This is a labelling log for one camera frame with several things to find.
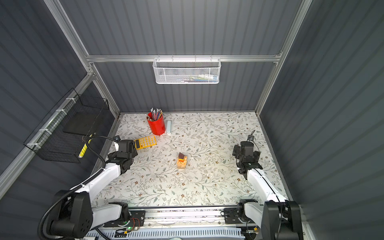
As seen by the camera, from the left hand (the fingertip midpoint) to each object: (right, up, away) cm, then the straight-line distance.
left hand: (122, 151), depth 86 cm
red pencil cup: (+17, +17, +13) cm, 28 cm away
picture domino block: (+34, -7, +3) cm, 35 cm away
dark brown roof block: (+34, -3, +1) cm, 34 cm away
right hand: (+74, +1, 0) cm, 74 cm away
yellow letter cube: (+34, -5, +2) cm, 35 cm away
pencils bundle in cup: (+15, +23, +16) cm, 32 cm away
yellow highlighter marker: (-8, +4, -19) cm, 21 cm away
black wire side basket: (-22, +11, -16) cm, 29 cm away
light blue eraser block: (+23, +14, +22) cm, 35 cm away
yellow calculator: (+8, +4, +15) cm, 18 cm away
